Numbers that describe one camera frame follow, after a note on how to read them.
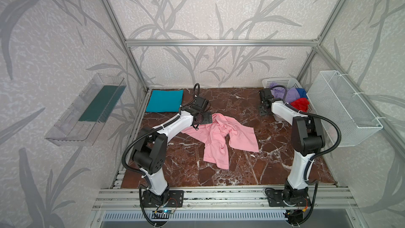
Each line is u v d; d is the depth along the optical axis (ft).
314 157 1.78
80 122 2.11
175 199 2.37
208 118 2.77
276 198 2.40
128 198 2.48
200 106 2.37
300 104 3.30
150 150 1.55
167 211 2.31
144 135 1.50
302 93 3.45
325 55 2.94
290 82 3.79
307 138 1.75
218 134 3.00
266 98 2.63
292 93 3.55
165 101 3.65
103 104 2.20
